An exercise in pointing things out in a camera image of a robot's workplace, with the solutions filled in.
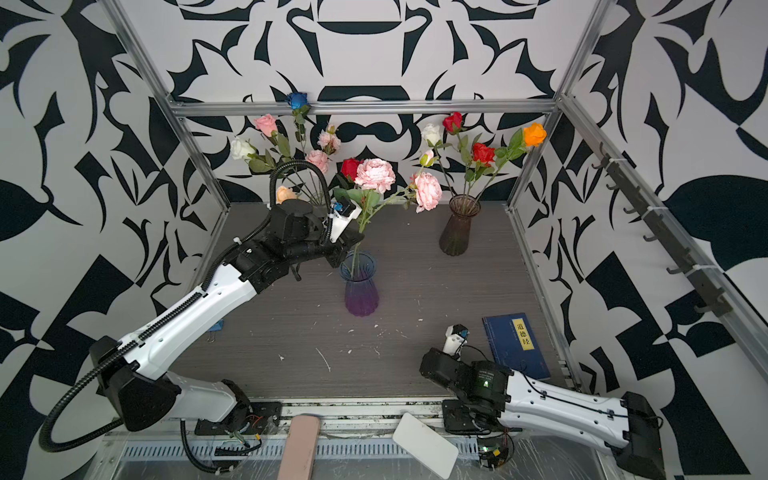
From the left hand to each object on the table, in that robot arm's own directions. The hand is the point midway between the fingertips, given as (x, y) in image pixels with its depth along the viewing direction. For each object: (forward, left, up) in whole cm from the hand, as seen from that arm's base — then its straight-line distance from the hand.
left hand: (360, 226), depth 69 cm
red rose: (+26, -35, -1) cm, 44 cm away
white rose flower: (+20, +26, +3) cm, 33 cm away
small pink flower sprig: (+33, +10, 0) cm, 35 cm away
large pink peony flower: (+26, +12, 0) cm, 28 cm away
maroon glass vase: (+19, -30, -29) cm, 46 cm away
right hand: (-22, -14, -30) cm, 39 cm away
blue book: (-17, -42, -33) cm, 56 cm away
